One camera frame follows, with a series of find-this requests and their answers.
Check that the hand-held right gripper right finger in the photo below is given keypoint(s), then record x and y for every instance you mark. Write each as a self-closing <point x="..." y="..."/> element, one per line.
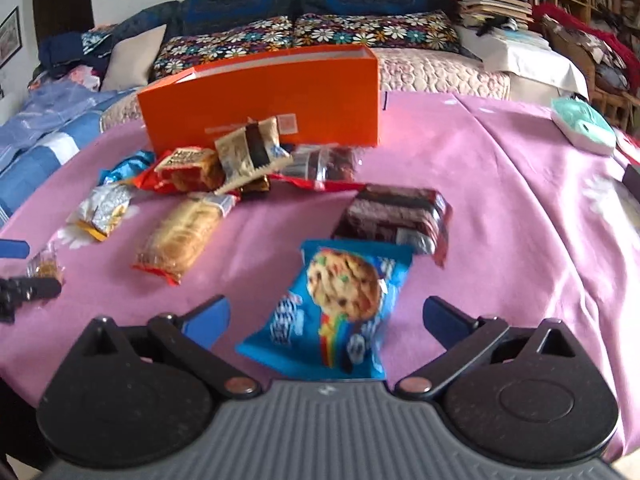
<point x="445" y="320"/>

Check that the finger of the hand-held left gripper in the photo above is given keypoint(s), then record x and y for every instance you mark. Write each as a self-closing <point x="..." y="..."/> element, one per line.
<point x="12" y="249"/>
<point x="35" y="287"/>

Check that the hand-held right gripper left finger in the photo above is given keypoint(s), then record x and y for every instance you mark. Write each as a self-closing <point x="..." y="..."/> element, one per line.
<point x="207" y="317"/>

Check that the small clear snack packet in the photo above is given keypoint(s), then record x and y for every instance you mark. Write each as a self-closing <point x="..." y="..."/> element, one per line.
<point x="47" y="265"/>

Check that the golden biscuit packet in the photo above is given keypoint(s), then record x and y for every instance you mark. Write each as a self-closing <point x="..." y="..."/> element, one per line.
<point x="180" y="235"/>

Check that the silver and yellow packet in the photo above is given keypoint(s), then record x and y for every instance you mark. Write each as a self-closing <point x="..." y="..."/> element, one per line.
<point x="102" y="210"/>

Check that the brown chocolate cake packet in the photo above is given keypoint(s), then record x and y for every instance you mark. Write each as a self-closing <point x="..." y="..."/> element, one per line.
<point x="395" y="220"/>

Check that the blue cookie packet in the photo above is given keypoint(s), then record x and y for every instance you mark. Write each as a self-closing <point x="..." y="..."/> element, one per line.
<point x="325" y="310"/>

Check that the blue foil snack packet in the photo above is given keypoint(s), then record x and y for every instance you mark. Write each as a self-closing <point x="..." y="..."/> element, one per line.
<point x="125" y="167"/>

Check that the red snack packet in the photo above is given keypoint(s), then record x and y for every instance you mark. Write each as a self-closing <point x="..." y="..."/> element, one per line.
<point x="185" y="170"/>

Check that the beige dark-striped snack packet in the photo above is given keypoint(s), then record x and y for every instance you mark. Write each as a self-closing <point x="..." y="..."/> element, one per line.
<point x="250" y="152"/>

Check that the dark clear red-edged packet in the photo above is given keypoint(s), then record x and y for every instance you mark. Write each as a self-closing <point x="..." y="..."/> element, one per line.
<point x="320" y="165"/>

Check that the orange cardboard box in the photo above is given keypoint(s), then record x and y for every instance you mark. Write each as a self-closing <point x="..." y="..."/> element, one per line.
<point x="300" y="95"/>

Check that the pink floral cloth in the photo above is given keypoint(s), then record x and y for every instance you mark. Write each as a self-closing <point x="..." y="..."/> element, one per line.
<point x="500" y="260"/>

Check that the blue and white quilt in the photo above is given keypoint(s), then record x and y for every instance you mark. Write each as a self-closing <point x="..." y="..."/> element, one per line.
<point x="45" y="125"/>

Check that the dark blue clothes heap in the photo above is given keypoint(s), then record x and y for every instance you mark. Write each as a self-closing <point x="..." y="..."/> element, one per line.
<point x="65" y="55"/>

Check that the beige pillow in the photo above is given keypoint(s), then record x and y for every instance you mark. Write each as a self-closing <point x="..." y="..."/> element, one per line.
<point x="132" y="60"/>

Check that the black flat box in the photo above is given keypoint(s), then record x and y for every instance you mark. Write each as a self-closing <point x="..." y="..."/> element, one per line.
<point x="633" y="175"/>

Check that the mint green case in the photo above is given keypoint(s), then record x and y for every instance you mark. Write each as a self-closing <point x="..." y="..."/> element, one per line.
<point x="582" y="125"/>

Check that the dark wooden door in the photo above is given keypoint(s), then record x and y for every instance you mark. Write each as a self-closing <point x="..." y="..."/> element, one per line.
<point x="62" y="2"/>

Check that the red and yellow flat item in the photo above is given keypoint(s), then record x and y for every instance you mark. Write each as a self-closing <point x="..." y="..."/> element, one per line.
<point x="630" y="146"/>

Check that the wicker chair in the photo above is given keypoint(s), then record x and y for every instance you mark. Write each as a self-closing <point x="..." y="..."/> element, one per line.
<point x="605" y="100"/>

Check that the floral cushion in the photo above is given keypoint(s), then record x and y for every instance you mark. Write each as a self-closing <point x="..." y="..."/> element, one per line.
<point x="225" y="42"/>
<point x="375" y="30"/>

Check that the white cloth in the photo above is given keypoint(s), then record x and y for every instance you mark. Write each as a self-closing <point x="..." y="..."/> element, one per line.
<point x="530" y="57"/>

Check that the blue patterned sofa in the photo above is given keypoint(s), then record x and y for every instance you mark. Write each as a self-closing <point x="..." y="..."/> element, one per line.
<point x="240" y="2"/>

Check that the red fuzzy cloth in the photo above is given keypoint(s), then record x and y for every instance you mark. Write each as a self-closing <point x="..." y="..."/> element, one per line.
<point x="565" y="17"/>

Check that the framed wall picture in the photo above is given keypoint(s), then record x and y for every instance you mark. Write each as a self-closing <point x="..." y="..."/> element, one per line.
<point x="10" y="35"/>

